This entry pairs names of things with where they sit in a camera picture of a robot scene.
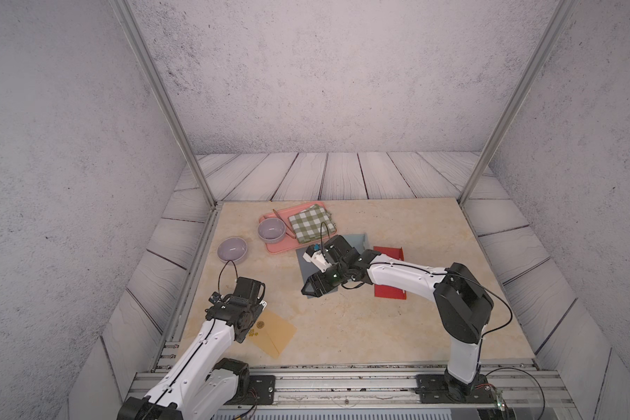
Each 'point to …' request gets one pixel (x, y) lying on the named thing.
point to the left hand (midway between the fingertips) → (258, 311)
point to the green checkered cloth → (312, 223)
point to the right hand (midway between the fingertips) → (309, 289)
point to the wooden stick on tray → (285, 224)
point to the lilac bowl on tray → (271, 230)
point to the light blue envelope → (360, 241)
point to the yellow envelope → (271, 332)
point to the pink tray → (290, 241)
